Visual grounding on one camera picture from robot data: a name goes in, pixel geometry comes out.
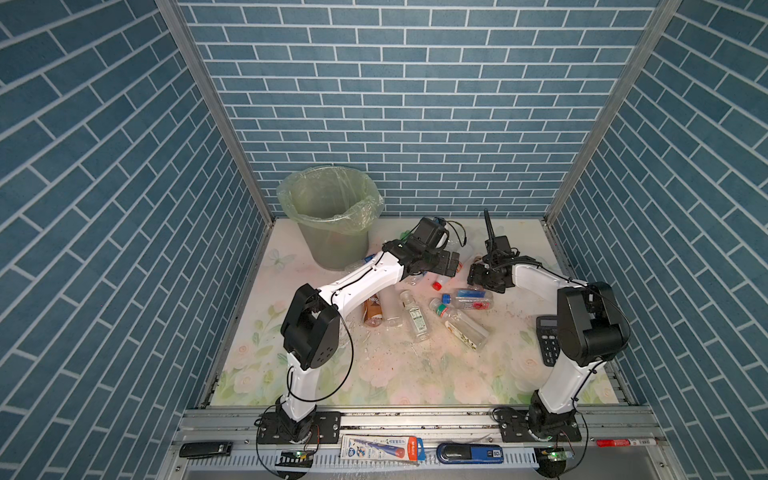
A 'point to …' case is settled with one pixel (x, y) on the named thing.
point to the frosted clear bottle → (392, 310)
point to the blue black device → (470, 454)
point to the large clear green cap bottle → (465, 327)
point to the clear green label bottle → (418, 319)
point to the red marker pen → (626, 442)
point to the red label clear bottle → (442, 280)
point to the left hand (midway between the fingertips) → (446, 259)
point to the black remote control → (205, 449)
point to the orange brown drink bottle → (372, 311)
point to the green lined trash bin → (334, 208)
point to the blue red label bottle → (470, 299)
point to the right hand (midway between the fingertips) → (475, 276)
